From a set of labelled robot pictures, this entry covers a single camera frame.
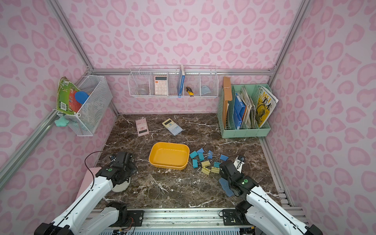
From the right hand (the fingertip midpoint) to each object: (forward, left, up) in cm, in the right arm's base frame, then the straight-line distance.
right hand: (227, 168), depth 83 cm
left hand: (0, +54, +1) cm, 54 cm away
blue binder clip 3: (+14, +15, -6) cm, 22 cm away
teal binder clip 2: (+10, +15, -4) cm, 18 cm away
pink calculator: (+32, +58, -5) cm, 67 cm away
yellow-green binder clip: (+5, +12, -5) cm, 14 cm away
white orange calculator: (+44, +40, +25) cm, 65 cm away
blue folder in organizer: (+35, -10, +12) cm, 38 cm away
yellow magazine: (+41, -29, +12) cm, 51 cm away
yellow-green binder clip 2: (+1, +12, -5) cm, 13 cm away
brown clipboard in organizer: (+31, 0, +26) cm, 41 cm away
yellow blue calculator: (+33, +34, -6) cm, 47 cm away
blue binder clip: (+9, 0, -6) cm, 11 cm away
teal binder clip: (+5, +5, -6) cm, 9 cm away
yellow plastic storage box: (+10, +35, -4) cm, 36 cm away
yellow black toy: (+42, +22, +22) cm, 52 cm away
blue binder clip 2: (+11, +9, -5) cm, 15 cm away
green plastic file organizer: (+48, -18, +14) cm, 53 cm away
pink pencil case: (-6, +80, -3) cm, 80 cm away
